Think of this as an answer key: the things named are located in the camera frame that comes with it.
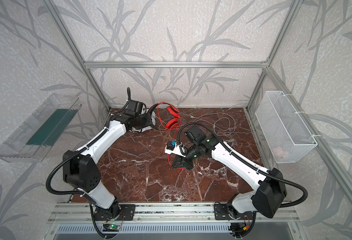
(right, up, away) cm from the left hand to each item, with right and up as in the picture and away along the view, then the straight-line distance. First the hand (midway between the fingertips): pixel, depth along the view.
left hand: (154, 116), depth 87 cm
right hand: (+13, -22, -16) cm, 30 cm away
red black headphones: (+12, +1, -7) cm, 14 cm away
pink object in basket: (+65, -18, -14) cm, 69 cm away
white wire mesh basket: (+61, -9, -25) cm, 66 cm away
